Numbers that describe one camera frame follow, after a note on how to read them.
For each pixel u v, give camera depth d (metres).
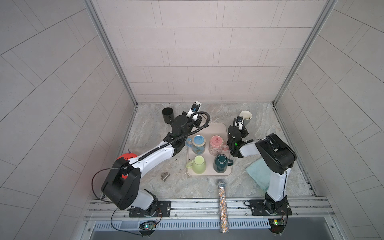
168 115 0.98
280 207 0.67
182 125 0.57
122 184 0.41
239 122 0.78
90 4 0.71
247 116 1.01
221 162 0.77
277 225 0.68
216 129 1.03
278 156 0.52
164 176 0.80
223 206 0.69
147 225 0.64
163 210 0.71
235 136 0.72
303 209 0.71
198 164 0.76
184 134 0.51
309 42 0.83
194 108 0.63
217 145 0.82
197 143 0.83
